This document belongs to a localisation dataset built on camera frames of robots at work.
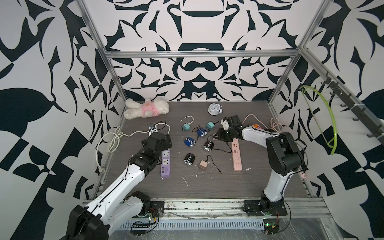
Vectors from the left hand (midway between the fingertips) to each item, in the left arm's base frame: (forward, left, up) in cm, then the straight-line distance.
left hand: (157, 134), depth 81 cm
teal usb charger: (+15, -15, -15) cm, 26 cm away
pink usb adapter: (-11, -25, -16) cm, 31 cm away
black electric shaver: (0, -29, -15) cm, 32 cm away
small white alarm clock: (+30, -36, -14) cm, 49 cm away
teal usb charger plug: (+17, -32, -16) cm, 39 cm away
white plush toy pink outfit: (+26, +19, -8) cm, 33 cm away
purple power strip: (-10, -3, -16) cm, 19 cm away
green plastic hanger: (-14, -80, +11) cm, 82 cm away
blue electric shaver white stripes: (+4, -18, -15) cm, 23 cm away
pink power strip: (-7, -45, -15) cm, 48 cm away
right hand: (+8, -34, -13) cm, 37 cm away
